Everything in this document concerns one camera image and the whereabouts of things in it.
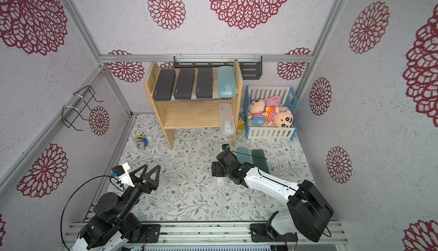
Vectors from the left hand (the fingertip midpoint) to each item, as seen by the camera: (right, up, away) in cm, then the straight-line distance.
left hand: (155, 167), depth 69 cm
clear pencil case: (+30, +21, +19) cm, 41 cm away
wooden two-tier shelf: (+11, +24, +23) cm, 35 cm away
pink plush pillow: (+62, +34, +42) cm, 82 cm away
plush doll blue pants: (+50, +26, +36) cm, 67 cm away
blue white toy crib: (+72, +35, +44) cm, 92 cm away
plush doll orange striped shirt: (+59, +23, +34) cm, 72 cm away
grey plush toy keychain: (-20, +8, +31) cm, 38 cm away
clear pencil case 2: (+26, -9, +12) cm, 30 cm away
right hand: (+28, -4, +17) cm, 33 cm away
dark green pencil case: (+50, -3, +32) cm, 59 cm away
